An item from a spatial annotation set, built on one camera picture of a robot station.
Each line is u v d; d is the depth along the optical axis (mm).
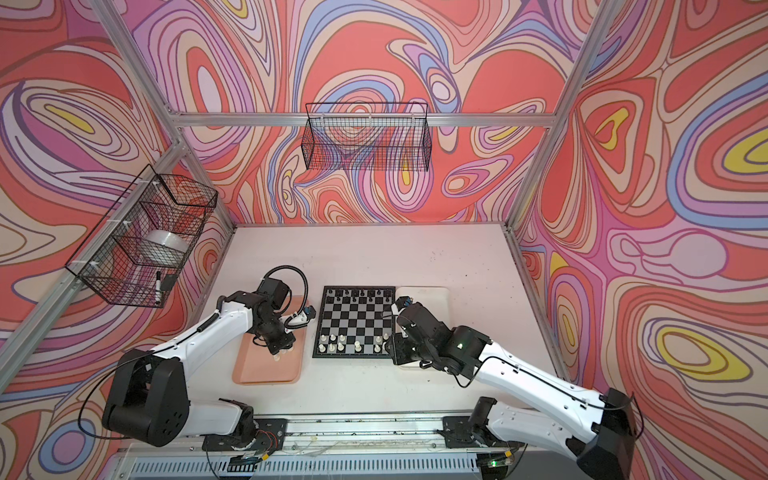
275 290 708
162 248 704
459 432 733
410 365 635
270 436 722
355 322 913
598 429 393
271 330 714
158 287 719
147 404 415
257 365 856
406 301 669
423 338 541
